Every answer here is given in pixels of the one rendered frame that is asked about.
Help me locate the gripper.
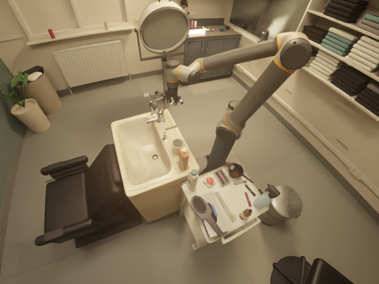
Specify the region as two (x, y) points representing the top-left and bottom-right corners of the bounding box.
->
(166, 88), (185, 107)

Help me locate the chrome mixer tap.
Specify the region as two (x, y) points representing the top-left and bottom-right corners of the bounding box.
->
(145, 99), (167, 125)

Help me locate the orange bottle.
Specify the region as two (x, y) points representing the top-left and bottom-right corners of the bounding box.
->
(177, 146), (191, 172)

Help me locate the cream backwash basin unit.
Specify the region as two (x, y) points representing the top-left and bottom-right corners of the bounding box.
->
(110, 108), (201, 224)

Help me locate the round hood dryer on stand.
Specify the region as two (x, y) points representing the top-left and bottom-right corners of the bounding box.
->
(134, 0), (191, 100)

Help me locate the white bottle teal cap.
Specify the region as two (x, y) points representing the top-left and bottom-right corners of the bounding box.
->
(187, 169), (200, 192)

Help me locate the white trolley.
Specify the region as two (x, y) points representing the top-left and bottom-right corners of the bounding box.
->
(179, 164), (271, 251)

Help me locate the blue spray bottle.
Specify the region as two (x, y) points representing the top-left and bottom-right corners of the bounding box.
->
(252, 183), (281, 211)

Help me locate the grey counter cabinet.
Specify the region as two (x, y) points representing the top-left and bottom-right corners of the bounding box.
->
(184, 25), (243, 87)

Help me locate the pink black clip box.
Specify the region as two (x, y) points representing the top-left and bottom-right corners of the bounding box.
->
(214, 169), (230, 188)

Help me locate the black tint bowl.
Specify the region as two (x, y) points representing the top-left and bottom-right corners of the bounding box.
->
(225, 161), (245, 179)

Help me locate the white radiator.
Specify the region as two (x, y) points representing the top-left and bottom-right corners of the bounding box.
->
(52, 39), (129, 89)

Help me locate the white toothed strip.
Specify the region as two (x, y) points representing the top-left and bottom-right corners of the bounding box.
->
(214, 191), (238, 223)

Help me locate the grey hair brush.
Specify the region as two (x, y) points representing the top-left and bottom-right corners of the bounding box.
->
(190, 195), (226, 238)

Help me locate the beige laundry bin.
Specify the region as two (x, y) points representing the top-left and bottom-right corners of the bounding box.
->
(11, 66), (63, 117)

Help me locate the black reclining chair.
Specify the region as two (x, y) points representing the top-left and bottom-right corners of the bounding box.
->
(34, 143), (143, 249)

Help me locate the beige plant pot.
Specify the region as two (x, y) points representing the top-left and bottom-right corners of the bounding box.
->
(10, 98), (52, 135)

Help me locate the steel waste bin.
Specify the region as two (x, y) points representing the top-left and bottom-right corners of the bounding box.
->
(257, 183), (304, 227)

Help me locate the black towel stack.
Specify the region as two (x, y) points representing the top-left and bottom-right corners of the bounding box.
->
(329, 63), (374, 97)
(301, 25), (329, 45)
(354, 81), (379, 117)
(322, 0), (370, 24)

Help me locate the green plant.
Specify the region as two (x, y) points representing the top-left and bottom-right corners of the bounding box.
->
(0, 70), (30, 108)

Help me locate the white shelf unit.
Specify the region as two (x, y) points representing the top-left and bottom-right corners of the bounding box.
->
(300, 0), (379, 122)

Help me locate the teal white towel stack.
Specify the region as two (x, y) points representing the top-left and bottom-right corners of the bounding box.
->
(320, 27), (361, 57)

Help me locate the black round stool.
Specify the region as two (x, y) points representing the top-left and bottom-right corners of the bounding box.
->
(271, 255), (311, 284)

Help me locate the grey teal towel stack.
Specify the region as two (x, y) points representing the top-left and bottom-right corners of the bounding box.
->
(359, 13), (379, 37)

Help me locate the black padded seat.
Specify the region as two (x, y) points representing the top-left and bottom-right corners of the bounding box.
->
(302, 257), (358, 284)

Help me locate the wall mirror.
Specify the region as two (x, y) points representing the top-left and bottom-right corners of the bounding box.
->
(229, 0), (312, 43)

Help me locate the white window frame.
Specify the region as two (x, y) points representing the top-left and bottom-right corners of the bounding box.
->
(16, 0), (136, 47)

